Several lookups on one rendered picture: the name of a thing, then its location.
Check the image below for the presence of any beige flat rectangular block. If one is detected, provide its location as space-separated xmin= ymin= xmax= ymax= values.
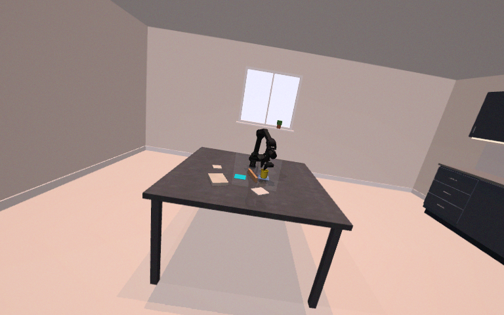
xmin=208 ymin=173 xmax=228 ymax=186

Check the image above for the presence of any orange flat bar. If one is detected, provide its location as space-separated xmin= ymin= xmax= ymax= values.
xmin=247 ymin=169 xmax=258 ymax=182

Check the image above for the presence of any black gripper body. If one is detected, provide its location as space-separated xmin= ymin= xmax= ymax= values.
xmin=264 ymin=153 xmax=274 ymax=167

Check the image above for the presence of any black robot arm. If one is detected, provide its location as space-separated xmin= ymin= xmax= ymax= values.
xmin=249 ymin=129 xmax=277 ymax=167

